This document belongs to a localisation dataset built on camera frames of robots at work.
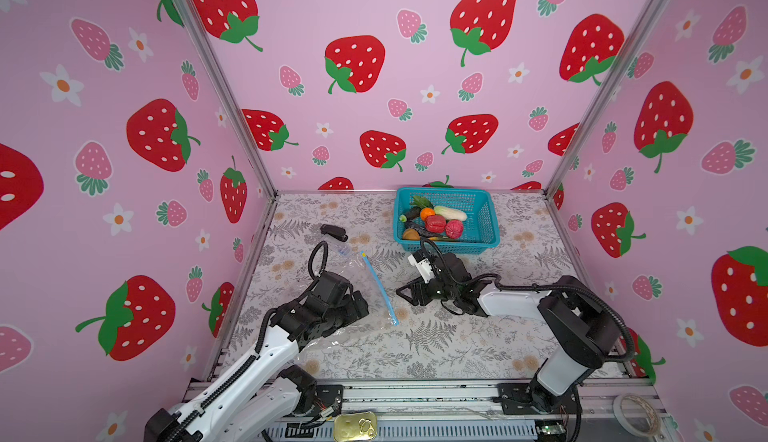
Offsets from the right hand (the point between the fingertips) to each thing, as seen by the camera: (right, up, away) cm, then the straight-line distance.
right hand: (400, 289), depth 86 cm
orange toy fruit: (+10, +23, +22) cm, 34 cm away
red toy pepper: (+13, +19, +18) cm, 29 cm away
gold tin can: (-11, -27, -19) cm, 35 cm away
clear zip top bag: (-10, +3, +8) cm, 13 cm away
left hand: (-11, -4, -7) cm, 14 cm away
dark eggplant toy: (+5, +23, +22) cm, 32 cm away
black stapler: (-23, +16, +20) cm, 35 cm away
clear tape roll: (+53, -26, -14) cm, 61 cm away
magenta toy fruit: (+19, +17, +18) cm, 32 cm away
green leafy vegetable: (+8, +27, +25) cm, 38 cm away
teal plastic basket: (+30, +17, +24) cm, 42 cm away
